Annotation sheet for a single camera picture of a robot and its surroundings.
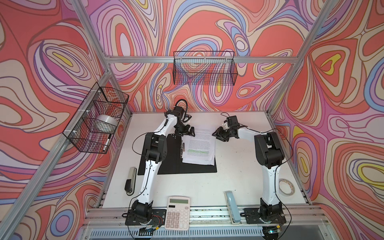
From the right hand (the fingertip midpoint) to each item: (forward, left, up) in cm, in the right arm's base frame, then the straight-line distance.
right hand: (215, 137), depth 104 cm
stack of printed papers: (-9, +11, 0) cm, 14 cm away
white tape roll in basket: (-13, +57, +33) cm, 67 cm away
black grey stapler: (-31, +51, +4) cm, 60 cm away
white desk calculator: (-46, +25, +1) cm, 53 cm away
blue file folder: (-16, +29, -4) cm, 34 cm away
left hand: (+2, +17, +2) cm, 18 cm away
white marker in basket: (-20, +58, +25) cm, 66 cm away
